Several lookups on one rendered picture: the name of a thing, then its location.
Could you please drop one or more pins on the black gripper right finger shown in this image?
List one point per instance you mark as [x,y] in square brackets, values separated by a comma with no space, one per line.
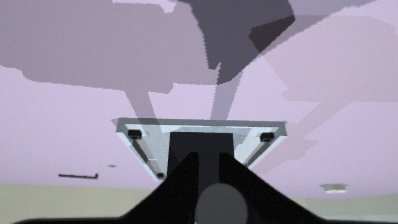
[265,204]

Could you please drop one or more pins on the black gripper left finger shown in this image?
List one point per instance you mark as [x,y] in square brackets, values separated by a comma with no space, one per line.
[172,202]

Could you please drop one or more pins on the white ring spacer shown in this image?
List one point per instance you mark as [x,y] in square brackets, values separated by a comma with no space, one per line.
[334,188]

